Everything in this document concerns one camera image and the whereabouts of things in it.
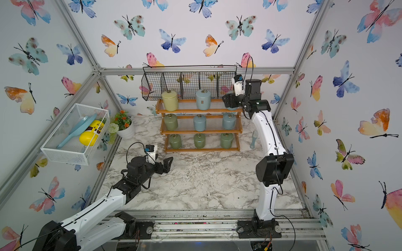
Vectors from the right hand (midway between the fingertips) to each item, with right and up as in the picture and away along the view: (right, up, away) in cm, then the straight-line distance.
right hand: (230, 93), depth 81 cm
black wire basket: (-24, +12, +15) cm, 31 cm away
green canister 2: (-32, -26, +17) cm, 44 cm away
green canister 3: (-17, -25, +17) cm, 35 cm away
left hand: (-33, -32, +1) cm, 46 cm away
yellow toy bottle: (-64, -23, -11) cm, 69 cm away
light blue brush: (+22, -22, +30) cm, 43 cm away
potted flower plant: (-66, -15, +20) cm, 71 cm away
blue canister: (-16, -15, +8) cm, 23 cm away
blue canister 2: (0, -14, +9) cm, 17 cm away
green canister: (-32, -14, +8) cm, 36 cm away
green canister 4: (0, -25, +15) cm, 29 cm away
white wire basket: (-70, -24, -12) cm, 75 cm away
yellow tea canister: (-31, -4, -1) cm, 31 cm away
